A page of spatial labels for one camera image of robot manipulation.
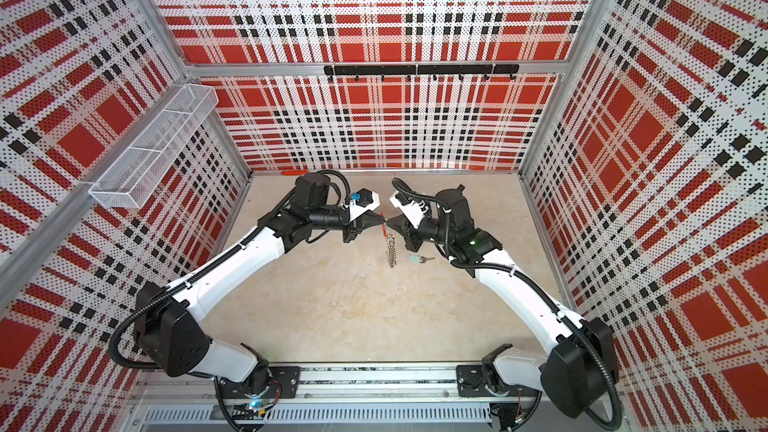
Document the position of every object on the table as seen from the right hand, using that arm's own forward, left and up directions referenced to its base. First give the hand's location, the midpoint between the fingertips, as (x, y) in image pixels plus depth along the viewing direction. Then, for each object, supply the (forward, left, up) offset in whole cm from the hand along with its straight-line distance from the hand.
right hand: (391, 224), depth 73 cm
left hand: (+1, +2, 0) cm, 3 cm away
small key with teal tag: (+5, -7, -27) cm, 28 cm away
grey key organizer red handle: (-4, 0, -7) cm, 8 cm away
